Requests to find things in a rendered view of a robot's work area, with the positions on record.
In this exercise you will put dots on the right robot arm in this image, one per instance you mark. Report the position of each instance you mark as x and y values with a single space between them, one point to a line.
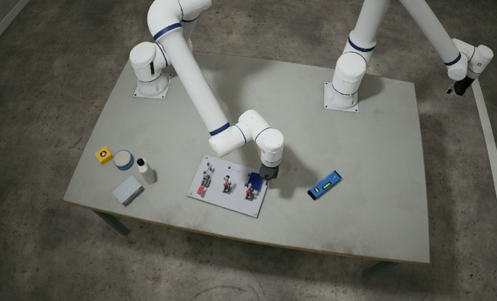
171 23

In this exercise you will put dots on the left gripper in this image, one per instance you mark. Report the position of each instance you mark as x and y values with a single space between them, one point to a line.
461 86

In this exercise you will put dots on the blue spirit level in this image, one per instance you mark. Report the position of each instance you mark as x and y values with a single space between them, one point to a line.
324 185

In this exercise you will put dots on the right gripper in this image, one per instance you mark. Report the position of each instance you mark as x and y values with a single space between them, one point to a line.
269 171

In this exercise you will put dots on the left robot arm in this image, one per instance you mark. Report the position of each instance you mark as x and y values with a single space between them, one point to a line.
457 55

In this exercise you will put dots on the white bottle with black cap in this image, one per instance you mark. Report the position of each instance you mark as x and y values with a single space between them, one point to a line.
146 171

